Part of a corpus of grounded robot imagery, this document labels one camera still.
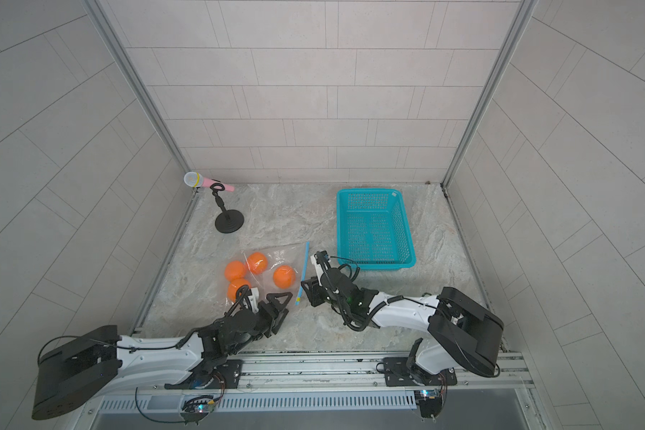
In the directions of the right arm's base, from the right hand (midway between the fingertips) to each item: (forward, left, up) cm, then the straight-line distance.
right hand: (305, 285), depth 81 cm
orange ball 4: (+4, +7, -1) cm, 8 cm away
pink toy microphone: (+27, +32, +22) cm, 47 cm away
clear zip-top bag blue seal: (+13, +4, -3) cm, 14 cm away
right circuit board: (-30, -32, -10) cm, 45 cm away
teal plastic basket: (+24, -25, -7) cm, 35 cm away
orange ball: (+8, +24, -2) cm, 25 cm away
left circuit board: (-28, +27, -4) cm, 39 cm away
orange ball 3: (+2, +23, -2) cm, 24 cm away
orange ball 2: (+8, +15, +2) cm, 17 cm away
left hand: (-5, +2, -1) cm, 6 cm away
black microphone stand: (+30, +30, -3) cm, 43 cm away
